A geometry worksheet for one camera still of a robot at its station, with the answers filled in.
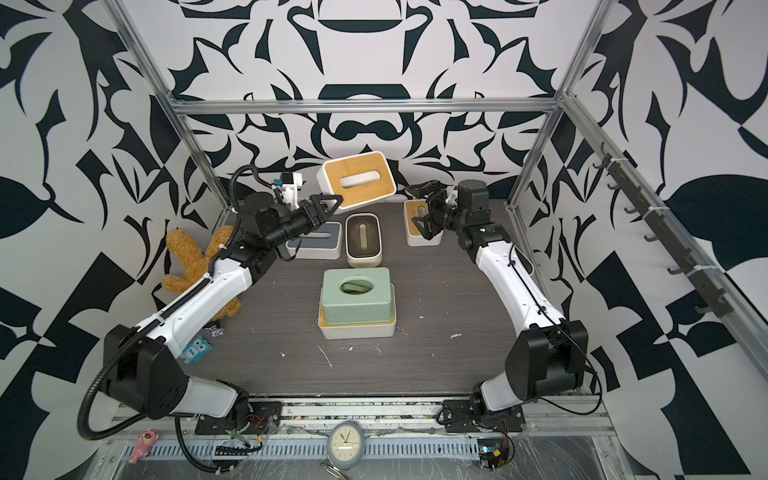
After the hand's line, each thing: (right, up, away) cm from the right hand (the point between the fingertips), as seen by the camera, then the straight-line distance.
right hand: (405, 196), depth 76 cm
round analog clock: (-14, -56, -8) cm, 58 cm away
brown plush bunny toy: (-62, -19, +16) cm, 67 cm away
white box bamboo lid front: (-13, -36, +8) cm, 39 cm away
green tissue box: (-13, -25, -1) cm, 28 cm away
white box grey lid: (-25, -12, +25) cm, 37 cm away
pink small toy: (-60, -57, -7) cm, 83 cm away
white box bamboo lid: (+7, 0, +36) cm, 37 cm away
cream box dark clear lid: (-12, -11, +27) cm, 31 cm away
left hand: (-17, 0, -3) cm, 17 cm away
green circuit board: (+20, -61, -4) cm, 64 cm away
